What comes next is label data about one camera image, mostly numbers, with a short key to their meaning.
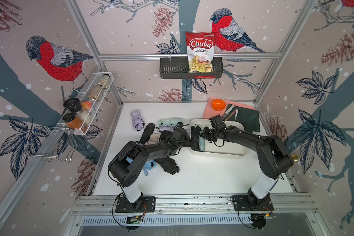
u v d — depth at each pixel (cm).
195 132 94
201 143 90
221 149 91
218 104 115
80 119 65
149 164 83
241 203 73
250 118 107
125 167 47
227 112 114
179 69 107
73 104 62
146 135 97
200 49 82
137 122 103
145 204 73
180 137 72
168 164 85
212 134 80
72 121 60
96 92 78
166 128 100
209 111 114
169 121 101
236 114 111
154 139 95
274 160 48
